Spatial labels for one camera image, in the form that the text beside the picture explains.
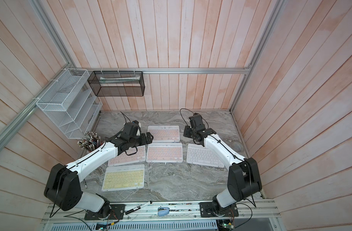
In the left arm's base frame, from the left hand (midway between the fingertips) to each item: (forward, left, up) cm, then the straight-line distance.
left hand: (147, 141), depth 87 cm
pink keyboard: (-1, -12, -12) cm, 17 cm away
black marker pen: (-34, +2, -12) cm, 36 cm away
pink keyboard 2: (+14, -10, -11) cm, 20 cm away
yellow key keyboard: (-19, +14, -12) cm, 26 cm away
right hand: (+7, -24, +2) cm, 25 cm away
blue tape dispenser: (-36, -11, -12) cm, 39 cm away
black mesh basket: (+45, +26, +10) cm, 53 cm away
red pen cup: (-3, +32, +4) cm, 32 cm away
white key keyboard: (-2, -33, -13) cm, 35 cm away
